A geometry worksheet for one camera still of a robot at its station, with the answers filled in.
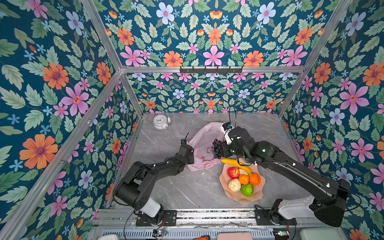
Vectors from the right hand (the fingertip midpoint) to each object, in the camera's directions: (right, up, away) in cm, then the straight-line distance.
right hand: (219, 143), depth 72 cm
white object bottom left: (-51, -42, -5) cm, 66 cm away
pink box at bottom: (+7, -43, -4) cm, 43 cm away
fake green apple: (+15, -25, +4) cm, 29 cm away
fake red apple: (+9, -17, +10) cm, 22 cm away
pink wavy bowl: (+4, -21, +12) cm, 25 cm away
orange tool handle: (-7, -43, -5) cm, 43 cm away
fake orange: (+20, -20, +7) cm, 29 cm away
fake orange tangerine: (+13, -20, +6) cm, 24 cm away
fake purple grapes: (-1, -2, +1) cm, 3 cm away
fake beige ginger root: (+15, -18, +12) cm, 26 cm away
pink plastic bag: (-9, -2, +24) cm, 25 cm away
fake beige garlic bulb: (+9, -23, +6) cm, 25 cm away
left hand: (-15, -7, +21) cm, 26 cm away
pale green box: (+44, -40, -6) cm, 60 cm away
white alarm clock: (-39, +12, +39) cm, 56 cm away
